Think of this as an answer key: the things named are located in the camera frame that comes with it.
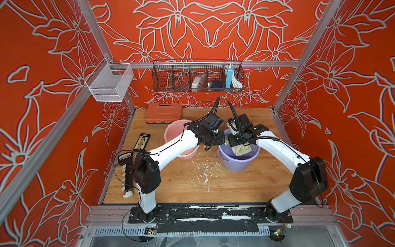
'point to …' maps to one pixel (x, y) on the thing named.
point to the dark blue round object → (217, 85)
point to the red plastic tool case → (163, 113)
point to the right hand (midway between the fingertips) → (226, 139)
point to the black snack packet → (141, 143)
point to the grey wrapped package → (198, 82)
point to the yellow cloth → (239, 150)
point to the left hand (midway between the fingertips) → (226, 140)
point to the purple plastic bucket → (238, 163)
